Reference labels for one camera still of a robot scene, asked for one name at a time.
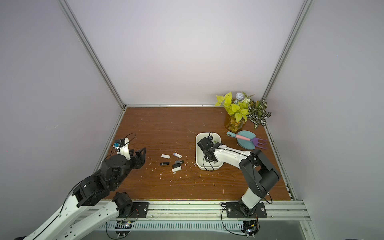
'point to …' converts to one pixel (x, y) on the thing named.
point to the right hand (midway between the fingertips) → (214, 152)
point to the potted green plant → (241, 108)
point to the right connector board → (250, 227)
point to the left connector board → (123, 228)
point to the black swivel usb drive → (177, 164)
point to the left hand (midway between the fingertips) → (143, 149)
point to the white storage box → (201, 164)
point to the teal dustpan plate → (245, 143)
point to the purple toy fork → (255, 141)
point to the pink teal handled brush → (237, 136)
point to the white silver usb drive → (177, 155)
